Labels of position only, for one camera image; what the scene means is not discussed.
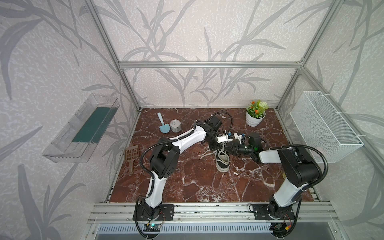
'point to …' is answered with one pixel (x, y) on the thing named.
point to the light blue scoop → (165, 128)
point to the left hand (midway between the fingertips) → (221, 142)
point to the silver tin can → (175, 125)
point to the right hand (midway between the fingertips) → (224, 144)
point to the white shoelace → (204, 154)
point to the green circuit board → (152, 227)
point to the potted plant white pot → (254, 122)
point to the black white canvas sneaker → (223, 160)
